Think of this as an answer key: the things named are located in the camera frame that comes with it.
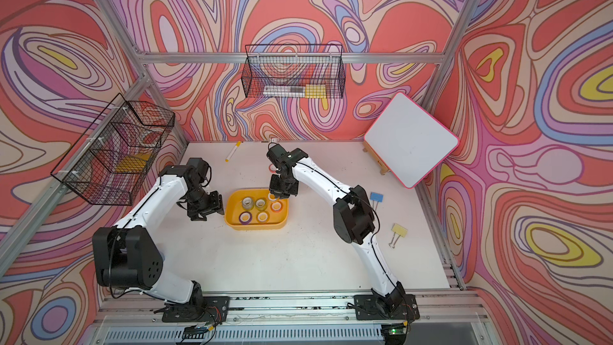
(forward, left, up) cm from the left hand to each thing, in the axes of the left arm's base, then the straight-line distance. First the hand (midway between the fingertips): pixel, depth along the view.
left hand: (218, 213), depth 84 cm
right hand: (+6, -21, -1) cm, 22 cm away
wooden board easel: (+32, -64, -6) cm, 71 cm away
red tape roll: (+8, -19, -9) cm, 22 cm away
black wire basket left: (+6, +29, +20) cm, 36 cm away
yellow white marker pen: (+43, +4, -9) cm, 44 cm away
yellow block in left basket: (+6, +21, +21) cm, 30 cm away
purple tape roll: (+3, -7, -9) cm, 12 cm away
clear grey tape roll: (+9, -7, -8) cm, 14 cm away
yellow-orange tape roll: (+4, -14, -9) cm, 17 cm away
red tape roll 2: (+29, -15, -10) cm, 34 cm away
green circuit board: (-33, +2, -11) cm, 35 cm away
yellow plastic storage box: (+7, -9, -10) cm, 15 cm away
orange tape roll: (+7, -19, 0) cm, 20 cm away
